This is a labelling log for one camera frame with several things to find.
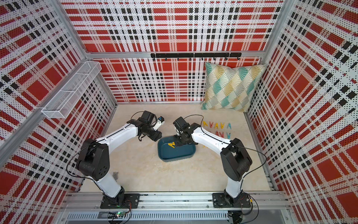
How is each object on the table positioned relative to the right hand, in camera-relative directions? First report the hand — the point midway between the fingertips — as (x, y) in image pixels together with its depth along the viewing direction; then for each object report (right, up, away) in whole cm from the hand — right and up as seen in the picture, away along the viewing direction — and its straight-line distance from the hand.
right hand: (179, 142), depth 86 cm
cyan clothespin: (+37, +9, +19) cm, 43 cm away
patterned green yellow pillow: (+35, +35, +7) cm, 50 cm away
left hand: (-15, +5, +6) cm, 17 cm away
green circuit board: (-29, -34, -17) cm, 48 cm away
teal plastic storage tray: (-8, -9, +5) cm, 13 cm away
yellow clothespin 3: (-6, -4, +9) cm, 11 cm away
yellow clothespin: (+27, +9, +18) cm, 34 cm away
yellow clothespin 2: (+32, +9, +18) cm, 38 cm away
